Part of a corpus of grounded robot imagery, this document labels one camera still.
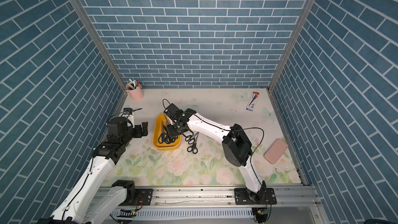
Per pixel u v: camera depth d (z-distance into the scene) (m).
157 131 0.92
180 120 0.60
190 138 0.94
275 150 0.89
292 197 0.75
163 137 0.93
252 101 1.12
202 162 0.85
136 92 1.08
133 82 1.10
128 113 0.68
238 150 0.51
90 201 0.45
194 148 0.90
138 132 0.71
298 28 0.87
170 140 0.92
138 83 1.09
